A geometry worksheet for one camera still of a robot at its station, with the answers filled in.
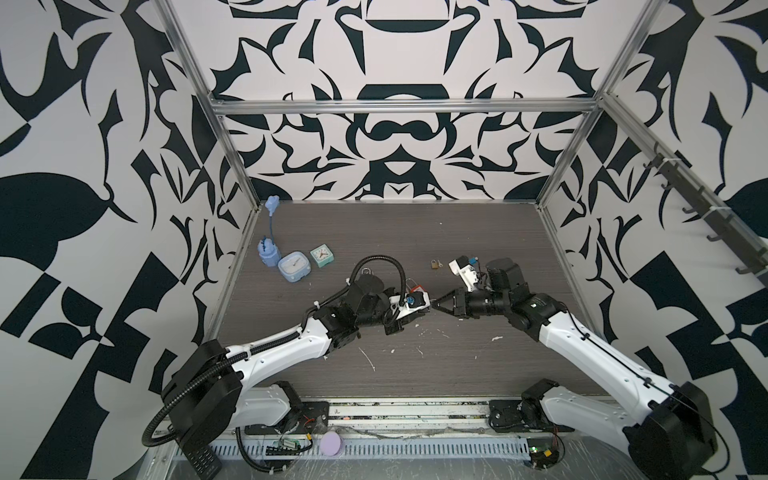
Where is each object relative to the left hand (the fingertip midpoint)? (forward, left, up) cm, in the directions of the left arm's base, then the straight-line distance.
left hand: (422, 298), depth 75 cm
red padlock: (+13, -1, -17) cm, 21 cm away
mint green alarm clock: (+25, +29, -15) cm, 41 cm away
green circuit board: (-31, -27, -19) cm, 45 cm away
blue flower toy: (+23, +45, -10) cm, 52 cm away
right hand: (-3, -3, +1) cm, 4 cm away
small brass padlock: (+21, -8, -17) cm, 28 cm away
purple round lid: (-29, +21, -8) cm, 37 cm away
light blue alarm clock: (+20, +38, -15) cm, 46 cm away
